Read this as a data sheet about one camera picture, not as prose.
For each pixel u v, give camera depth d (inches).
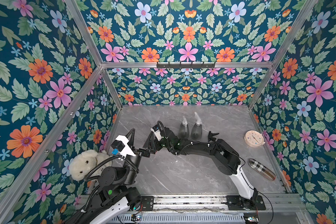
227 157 22.4
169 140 27.8
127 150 18.3
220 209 28.3
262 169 32.3
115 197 18.4
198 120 34.5
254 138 37.9
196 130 37.7
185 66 36.6
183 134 38.9
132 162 19.5
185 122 33.3
